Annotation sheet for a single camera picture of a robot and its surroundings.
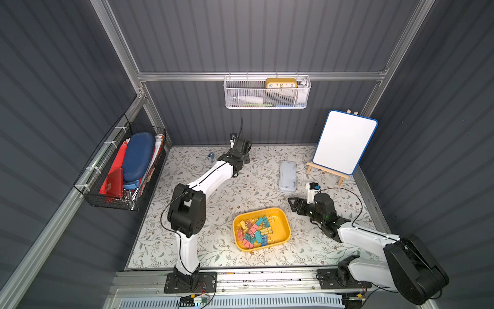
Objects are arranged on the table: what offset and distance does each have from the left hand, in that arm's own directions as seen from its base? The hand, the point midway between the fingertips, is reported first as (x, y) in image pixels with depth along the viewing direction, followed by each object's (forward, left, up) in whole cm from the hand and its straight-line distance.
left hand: (243, 153), depth 93 cm
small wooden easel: (0, -41, -12) cm, 42 cm away
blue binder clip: (-36, -9, -16) cm, 41 cm away
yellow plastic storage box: (-31, -8, -16) cm, 36 cm away
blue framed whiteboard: (-1, -45, +10) cm, 47 cm away
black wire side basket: (-16, +49, +17) cm, 54 cm away
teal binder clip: (-27, -9, -16) cm, 33 cm away
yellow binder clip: (-30, 0, -14) cm, 34 cm away
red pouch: (-27, +44, +13) cm, 53 cm away
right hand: (-20, -25, -9) cm, 33 cm away
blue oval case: (-14, +41, +12) cm, 45 cm away
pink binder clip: (-32, -5, -15) cm, 35 cm away
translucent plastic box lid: (-3, -24, -15) cm, 28 cm away
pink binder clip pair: (-35, +1, -16) cm, 39 cm away
